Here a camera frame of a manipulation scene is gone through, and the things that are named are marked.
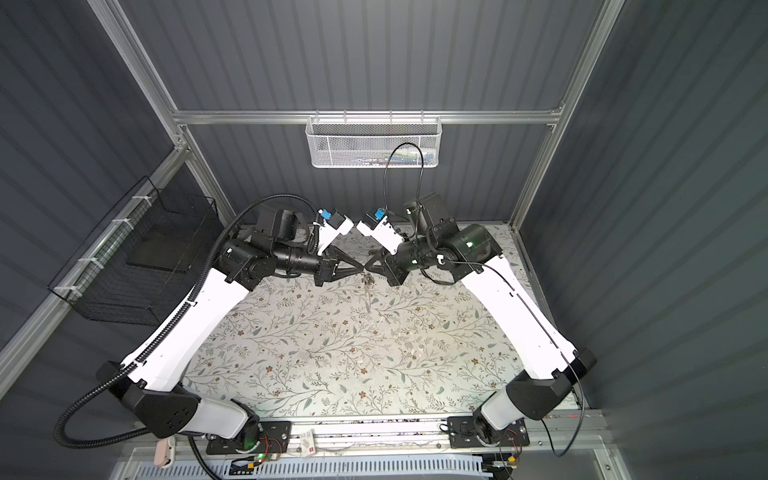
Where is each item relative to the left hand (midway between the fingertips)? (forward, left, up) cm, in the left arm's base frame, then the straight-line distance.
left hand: (363, 268), depth 64 cm
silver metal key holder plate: (-1, -1, -4) cm, 4 cm away
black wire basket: (+11, +54, -7) cm, 56 cm away
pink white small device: (-27, +49, -33) cm, 64 cm away
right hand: (0, -2, 0) cm, 2 cm away
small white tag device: (-27, +16, -35) cm, 46 cm away
